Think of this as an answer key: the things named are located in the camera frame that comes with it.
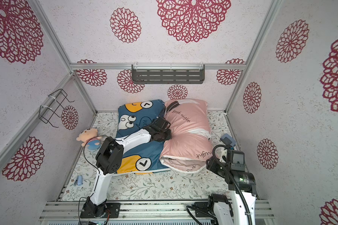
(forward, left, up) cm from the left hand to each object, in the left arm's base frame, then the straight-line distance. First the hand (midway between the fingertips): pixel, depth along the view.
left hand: (170, 135), depth 97 cm
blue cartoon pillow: (+17, +28, +1) cm, 33 cm away
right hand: (-25, -20, +12) cm, 34 cm away
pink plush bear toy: (-4, +53, 0) cm, 54 cm away
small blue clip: (-30, +54, -4) cm, 62 cm away
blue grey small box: (-1, -41, -5) cm, 41 cm away
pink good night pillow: (-13, -11, +8) cm, 19 cm away
